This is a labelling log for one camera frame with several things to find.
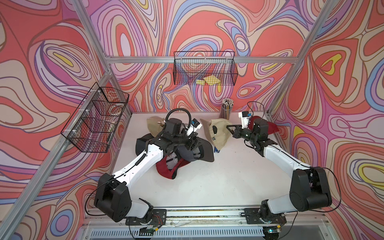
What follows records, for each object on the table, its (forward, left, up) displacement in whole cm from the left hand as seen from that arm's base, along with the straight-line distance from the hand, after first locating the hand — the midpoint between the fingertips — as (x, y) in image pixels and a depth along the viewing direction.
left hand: (201, 137), depth 77 cm
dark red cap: (+20, -50, -15) cm, 56 cm away
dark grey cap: (+5, -2, -21) cm, 21 cm away
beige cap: (+10, -11, -7) cm, 16 cm away
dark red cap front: (-5, +20, -23) cm, 30 cm away
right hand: (+8, -16, -3) cm, 18 cm away
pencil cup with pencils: (+30, -19, -7) cm, 36 cm away
